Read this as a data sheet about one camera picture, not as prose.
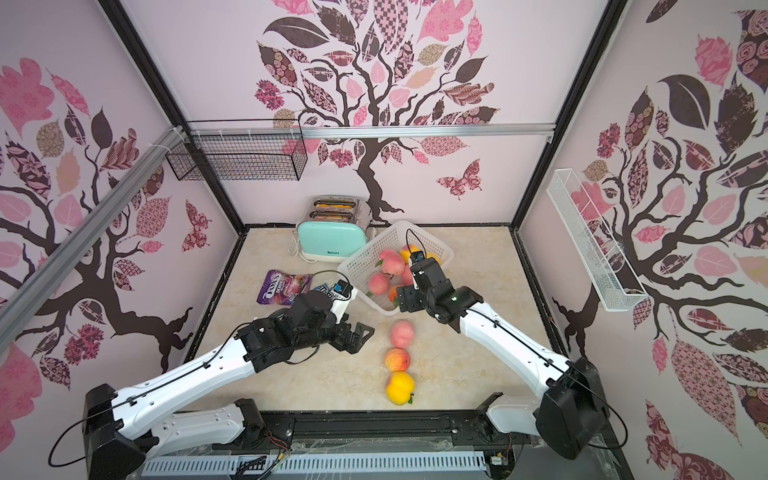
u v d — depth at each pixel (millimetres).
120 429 389
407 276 955
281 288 995
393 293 947
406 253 1041
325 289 1002
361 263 1017
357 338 632
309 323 548
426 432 741
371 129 927
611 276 658
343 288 633
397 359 801
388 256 977
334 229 1004
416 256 721
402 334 837
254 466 724
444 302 571
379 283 948
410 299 713
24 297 504
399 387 759
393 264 945
